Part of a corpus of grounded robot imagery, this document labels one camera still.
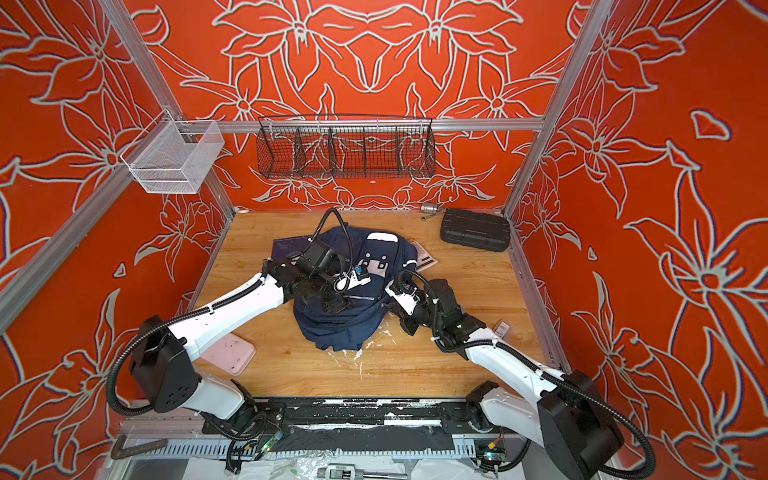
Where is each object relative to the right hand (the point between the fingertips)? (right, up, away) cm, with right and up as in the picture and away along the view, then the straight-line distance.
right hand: (387, 304), depth 80 cm
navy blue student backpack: (-6, +11, +17) cm, 21 cm away
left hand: (-10, +4, 0) cm, 11 cm away
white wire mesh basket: (-68, +44, +12) cm, 82 cm away
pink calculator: (+13, +11, +20) cm, 27 cm away
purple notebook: (-38, +15, +26) cm, 49 cm away
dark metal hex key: (-64, -32, -12) cm, 72 cm away
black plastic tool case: (+33, +22, +26) cm, 47 cm away
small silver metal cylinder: (+18, +30, +36) cm, 51 cm away
